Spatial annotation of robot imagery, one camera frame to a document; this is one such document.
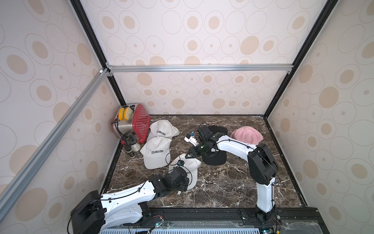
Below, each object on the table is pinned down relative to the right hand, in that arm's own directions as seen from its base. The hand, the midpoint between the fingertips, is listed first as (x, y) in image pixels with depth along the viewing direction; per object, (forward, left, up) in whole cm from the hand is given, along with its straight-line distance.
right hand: (185, 160), depth 85 cm
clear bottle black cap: (+12, +35, +2) cm, 37 cm away
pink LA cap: (+21, -40, -1) cm, 46 cm away
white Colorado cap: (+6, +19, -3) cm, 20 cm away
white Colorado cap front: (-3, -4, +1) cm, 5 cm away
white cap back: (+27, +18, -3) cm, 32 cm away
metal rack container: (+20, +42, +9) cm, 47 cm away
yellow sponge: (+25, +40, +12) cm, 49 cm away
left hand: (-11, -2, -4) cm, 12 cm away
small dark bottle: (+6, +36, +1) cm, 36 cm away
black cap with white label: (+7, -20, -8) cm, 22 cm away
